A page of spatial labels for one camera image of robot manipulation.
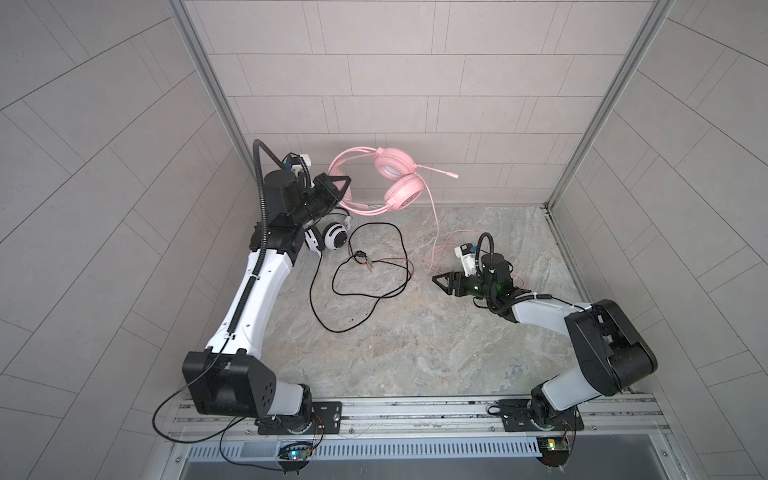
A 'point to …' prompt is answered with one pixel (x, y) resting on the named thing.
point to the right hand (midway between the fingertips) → (439, 279)
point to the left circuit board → (294, 456)
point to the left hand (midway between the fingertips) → (357, 174)
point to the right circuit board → (554, 451)
